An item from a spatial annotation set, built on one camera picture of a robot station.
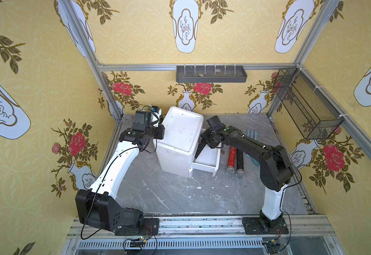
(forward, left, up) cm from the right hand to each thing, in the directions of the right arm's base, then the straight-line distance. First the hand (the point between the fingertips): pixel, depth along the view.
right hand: (197, 139), depth 93 cm
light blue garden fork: (+14, -39, -11) cm, 43 cm away
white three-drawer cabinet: (-17, +10, +12) cm, 23 cm away
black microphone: (-5, -2, +1) cm, 5 cm away
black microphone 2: (-16, -24, -8) cm, 30 cm away
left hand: (-3, +18, +14) cm, 23 cm away
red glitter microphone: (-9, -21, -8) cm, 24 cm away
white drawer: (-12, -6, -1) cm, 13 cm away
